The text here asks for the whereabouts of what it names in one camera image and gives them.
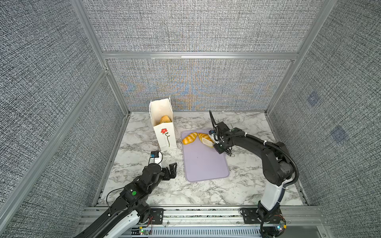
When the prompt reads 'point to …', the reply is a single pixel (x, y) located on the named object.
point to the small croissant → (189, 138)
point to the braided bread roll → (165, 118)
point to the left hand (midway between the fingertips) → (170, 165)
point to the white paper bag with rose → (161, 111)
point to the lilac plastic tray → (202, 162)
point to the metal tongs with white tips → (227, 150)
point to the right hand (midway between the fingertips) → (219, 147)
